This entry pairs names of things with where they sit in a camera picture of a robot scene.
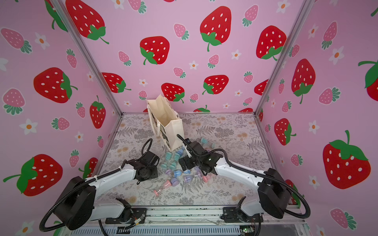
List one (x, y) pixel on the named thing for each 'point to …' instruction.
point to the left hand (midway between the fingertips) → (155, 174)
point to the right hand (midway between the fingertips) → (183, 160)
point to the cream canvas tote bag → (165, 121)
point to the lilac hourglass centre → (188, 178)
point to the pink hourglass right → (206, 178)
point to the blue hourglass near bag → (180, 152)
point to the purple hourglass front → (174, 182)
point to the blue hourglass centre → (177, 173)
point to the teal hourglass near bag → (168, 156)
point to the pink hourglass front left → (167, 184)
